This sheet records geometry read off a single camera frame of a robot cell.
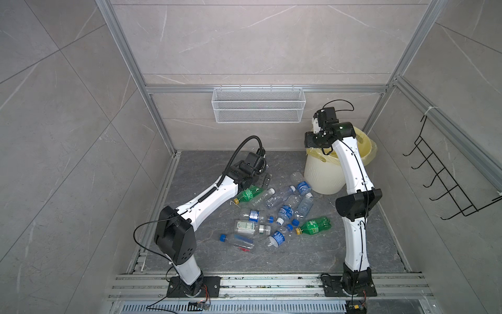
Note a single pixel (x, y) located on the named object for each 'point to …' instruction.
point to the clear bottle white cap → (263, 197)
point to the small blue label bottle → (255, 216)
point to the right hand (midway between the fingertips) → (311, 139)
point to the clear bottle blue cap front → (239, 242)
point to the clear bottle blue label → (303, 187)
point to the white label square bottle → (248, 227)
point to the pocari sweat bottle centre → (291, 203)
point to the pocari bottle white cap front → (278, 237)
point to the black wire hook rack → (440, 171)
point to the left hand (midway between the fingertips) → (258, 170)
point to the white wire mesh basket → (259, 105)
